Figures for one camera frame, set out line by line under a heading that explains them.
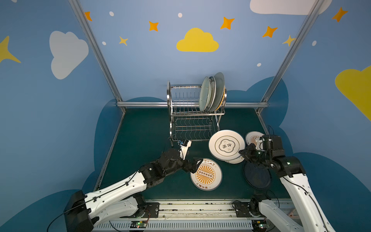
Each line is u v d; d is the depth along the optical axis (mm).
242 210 738
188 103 1111
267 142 548
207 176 861
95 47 824
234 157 714
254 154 620
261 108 1230
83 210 401
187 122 1076
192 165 626
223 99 754
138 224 706
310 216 394
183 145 623
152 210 749
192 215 735
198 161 619
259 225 714
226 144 785
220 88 759
